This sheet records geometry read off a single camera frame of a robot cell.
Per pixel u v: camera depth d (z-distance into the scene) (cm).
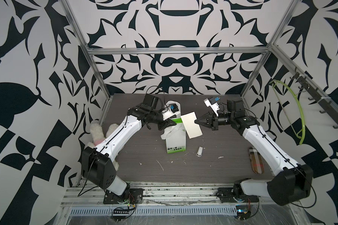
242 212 70
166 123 67
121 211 73
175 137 79
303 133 66
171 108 65
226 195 74
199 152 87
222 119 64
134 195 74
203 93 123
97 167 41
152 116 66
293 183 40
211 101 63
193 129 69
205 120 67
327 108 55
